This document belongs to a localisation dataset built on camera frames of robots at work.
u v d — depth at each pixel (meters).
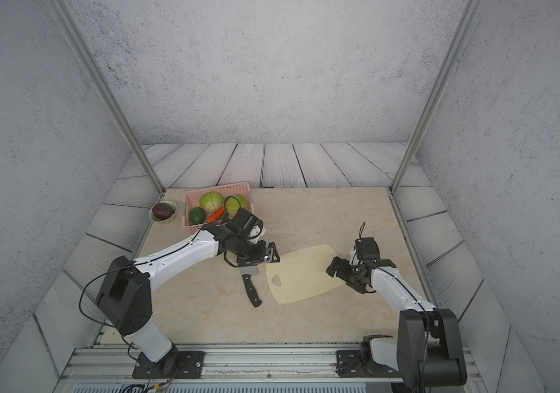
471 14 0.70
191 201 1.12
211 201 1.07
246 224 0.69
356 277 0.64
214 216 1.08
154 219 1.05
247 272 0.93
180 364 0.72
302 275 0.94
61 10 0.70
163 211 1.05
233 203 1.05
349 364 0.72
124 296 0.45
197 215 1.07
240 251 0.71
